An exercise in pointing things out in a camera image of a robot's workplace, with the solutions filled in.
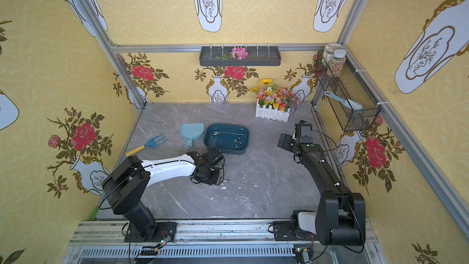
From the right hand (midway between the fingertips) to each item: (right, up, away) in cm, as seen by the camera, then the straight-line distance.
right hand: (293, 140), depth 89 cm
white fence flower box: (-7, +20, +13) cm, 24 cm away
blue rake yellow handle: (-76, -3, +14) cm, 77 cm away
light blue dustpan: (-54, +3, +18) cm, 57 cm away
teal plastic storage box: (-31, -1, +14) cm, 34 cm away
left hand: (-42, -18, +1) cm, 45 cm away
